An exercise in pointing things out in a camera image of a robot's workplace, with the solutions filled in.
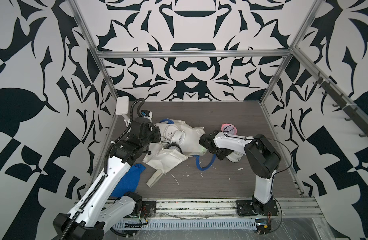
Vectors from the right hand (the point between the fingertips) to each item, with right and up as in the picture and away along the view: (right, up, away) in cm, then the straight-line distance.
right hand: (229, 150), depth 90 cm
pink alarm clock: (+3, +12, +12) cm, 17 cm away
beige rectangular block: (-42, -12, -9) cm, 45 cm away
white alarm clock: (-30, +8, 0) cm, 31 cm away
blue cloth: (-57, -15, -7) cm, 59 cm away
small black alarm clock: (-32, +3, -3) cm, 32 cm away
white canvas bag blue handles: (-37, -2, -12) cm, 39 cm away
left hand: (-41, +16, -16) cm, 47 cm away
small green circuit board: (+10, -31, -19) cm, 38 cm away
